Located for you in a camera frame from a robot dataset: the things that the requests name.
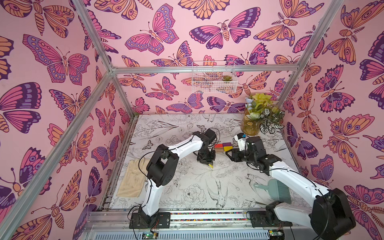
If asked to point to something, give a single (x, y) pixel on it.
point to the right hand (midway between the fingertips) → (230, 150)
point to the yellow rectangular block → (227, 148)
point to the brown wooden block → (219, 149)
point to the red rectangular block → (218, 145)
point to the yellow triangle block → (211, 166)
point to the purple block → (227, 144)
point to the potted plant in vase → (261, 113)
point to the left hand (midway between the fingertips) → (214, 163)
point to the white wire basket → (214, 77)
